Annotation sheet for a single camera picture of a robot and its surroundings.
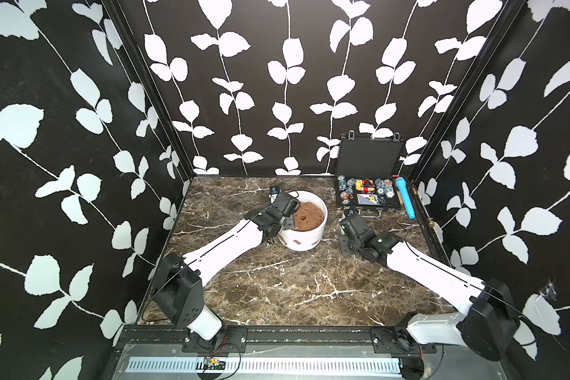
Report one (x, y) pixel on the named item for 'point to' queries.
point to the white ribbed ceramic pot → (305, 240)
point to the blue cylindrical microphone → (402, 184)
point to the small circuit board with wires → (213, 363)
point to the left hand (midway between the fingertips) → (287, 213)
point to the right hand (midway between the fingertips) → (343, 235)
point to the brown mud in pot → (309, 217)
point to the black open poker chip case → (366, 169)
